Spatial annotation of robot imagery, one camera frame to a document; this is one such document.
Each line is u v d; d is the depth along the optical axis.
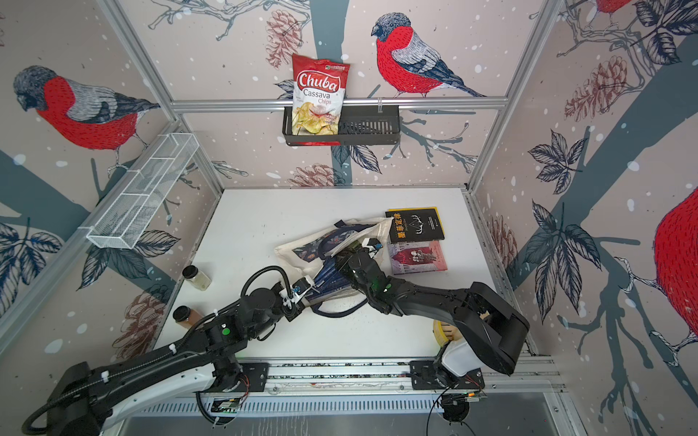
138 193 0.77
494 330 0.43
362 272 0.62
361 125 1.07
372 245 0.77
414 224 1.04
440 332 0.76
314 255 0.82
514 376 0.74
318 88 0.83
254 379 0.73
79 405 0.41
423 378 0.72
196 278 0.85
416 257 0.98
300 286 0.63
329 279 0.86
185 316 0.76
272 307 0.58
